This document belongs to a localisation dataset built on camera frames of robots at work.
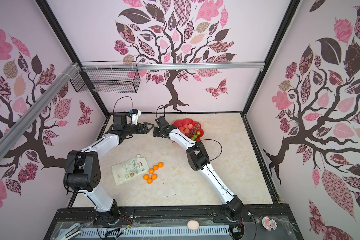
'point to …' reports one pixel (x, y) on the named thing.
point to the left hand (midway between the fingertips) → (149, 126)
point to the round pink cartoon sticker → (268, 223)
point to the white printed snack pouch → (125, 171)
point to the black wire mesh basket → (108, 80)
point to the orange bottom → (149, 180)
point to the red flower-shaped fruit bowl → (179, 123)
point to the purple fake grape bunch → (193, 131)
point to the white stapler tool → (70, 233)
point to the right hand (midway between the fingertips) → (155, 130)
